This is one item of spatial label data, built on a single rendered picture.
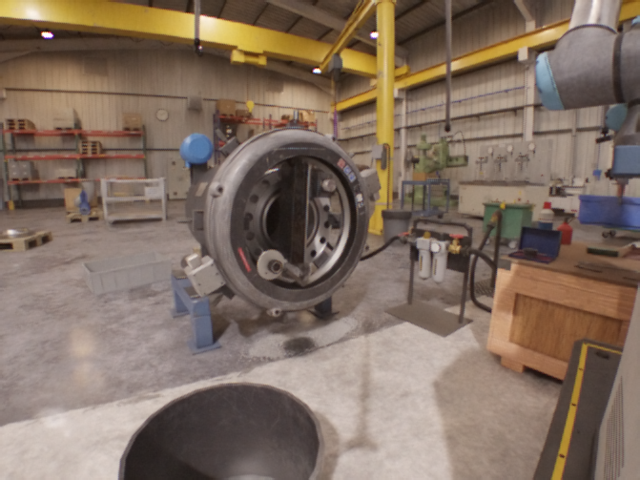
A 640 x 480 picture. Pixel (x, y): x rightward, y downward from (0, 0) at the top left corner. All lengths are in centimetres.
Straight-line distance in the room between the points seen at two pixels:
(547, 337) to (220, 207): 132
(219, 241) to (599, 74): 112
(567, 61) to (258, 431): 107
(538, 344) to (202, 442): 124
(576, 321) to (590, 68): 87
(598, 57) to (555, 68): 9
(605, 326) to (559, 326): 15
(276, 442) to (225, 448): 11
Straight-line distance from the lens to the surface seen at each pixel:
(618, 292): 133
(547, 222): 167
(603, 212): 154
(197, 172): 184
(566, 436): 74
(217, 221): 107
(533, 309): 143
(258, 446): 76
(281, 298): 123
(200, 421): 71
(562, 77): 91
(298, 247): 119
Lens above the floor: 76
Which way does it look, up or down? 10 degrees down
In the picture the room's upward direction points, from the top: straight up
